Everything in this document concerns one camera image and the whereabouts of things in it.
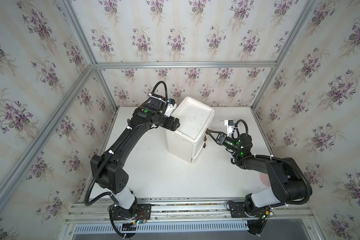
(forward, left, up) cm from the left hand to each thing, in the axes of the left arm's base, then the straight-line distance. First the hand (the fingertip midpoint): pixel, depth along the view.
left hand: (172, 122), depth 80 cm
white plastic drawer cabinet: (-12, -9, 0) cm, 15 cm away
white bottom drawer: (-13, -12, -18) cm, 26 cm away
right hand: (-5, -21, -4) cm, 22 cm away
